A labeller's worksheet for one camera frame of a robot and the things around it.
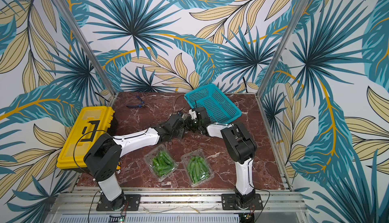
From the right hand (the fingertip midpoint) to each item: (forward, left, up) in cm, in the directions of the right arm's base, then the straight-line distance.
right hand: (179, 123), depth 94 cm
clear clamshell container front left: (-22, +9, -4) cm, 24 cm away
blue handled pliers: (+23, +28, -6) cm, 37 cm away
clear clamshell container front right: (-25, -10, -5) cm, 28 cm away
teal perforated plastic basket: (+16, -29, -7) cm, 33 cm away
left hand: (-5, -1, 0) cm, 5 cm away
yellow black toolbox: (-5, +46, +10) cm, 47 cm away
